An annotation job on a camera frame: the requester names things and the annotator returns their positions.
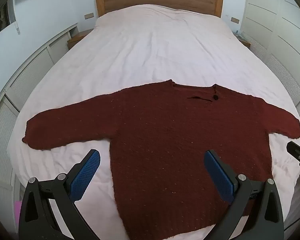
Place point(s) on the beige wall switch plate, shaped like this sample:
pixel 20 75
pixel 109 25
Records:
pixel 235 20
pixel 89 15

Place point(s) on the white low louvre cabinet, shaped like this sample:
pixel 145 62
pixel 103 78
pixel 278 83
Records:
pixel 27 80

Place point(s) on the pink cloth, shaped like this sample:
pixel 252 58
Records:
pixel 17 210

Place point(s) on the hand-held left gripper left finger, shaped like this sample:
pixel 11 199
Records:
pixel 86 175

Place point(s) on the dark red knit sweater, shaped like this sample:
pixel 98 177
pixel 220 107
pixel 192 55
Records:
pixel 165 130

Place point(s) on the white wardrobe with louvre doors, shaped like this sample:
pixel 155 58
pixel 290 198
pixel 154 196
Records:
pixel 277 30

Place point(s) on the bed with white cover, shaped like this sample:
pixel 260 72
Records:
pixel 152 42

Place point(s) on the wooden nightstand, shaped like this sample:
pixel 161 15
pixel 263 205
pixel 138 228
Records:
pixel 245 42
pixel 77 38

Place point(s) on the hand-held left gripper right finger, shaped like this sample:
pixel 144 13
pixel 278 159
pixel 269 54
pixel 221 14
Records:
pixel 218 175

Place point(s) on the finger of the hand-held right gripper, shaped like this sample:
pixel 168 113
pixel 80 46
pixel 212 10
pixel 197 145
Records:
pixel 298 153

